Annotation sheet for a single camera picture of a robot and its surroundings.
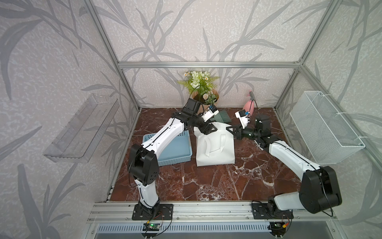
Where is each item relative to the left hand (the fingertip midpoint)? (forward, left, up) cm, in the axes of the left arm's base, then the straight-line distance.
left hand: (212, 124), depth 82 cm
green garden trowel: (+25, -11, -22) cm, 35 cm away
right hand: (-2, -8, -1) cm, 8 cm away
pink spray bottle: (+27, -29, -12) cm, 42 cm away
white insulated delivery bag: (-10, -2, -9) cm, 14 cm away
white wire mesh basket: (-17, -48, +12) cm, 52 cm away
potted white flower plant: (+26, +6, +6) cm, 27 cm away
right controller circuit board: (-45, -32, -24) cm, 60 cm away
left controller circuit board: (-45, +30, -23) cm, 59 cm away
